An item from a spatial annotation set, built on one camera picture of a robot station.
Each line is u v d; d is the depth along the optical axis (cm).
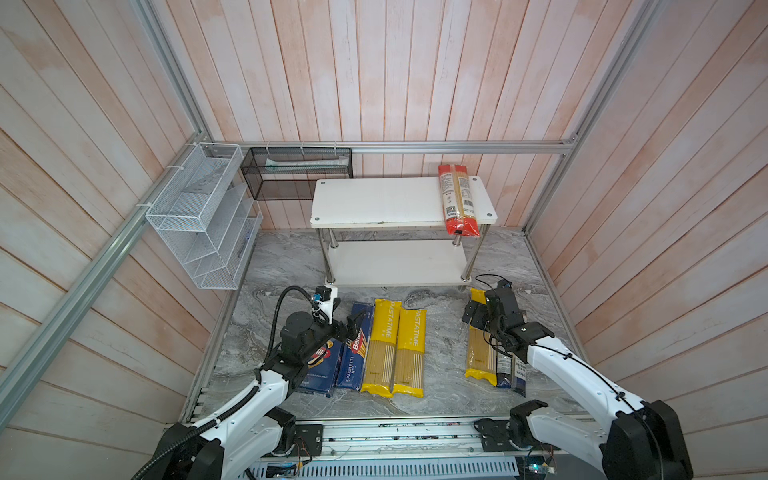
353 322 71
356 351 85
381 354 85
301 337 61
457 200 76
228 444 43
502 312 65
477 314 78
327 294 69
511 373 82
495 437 73
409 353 86
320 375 78
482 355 86
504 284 76
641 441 40
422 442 74
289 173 104
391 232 119
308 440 73
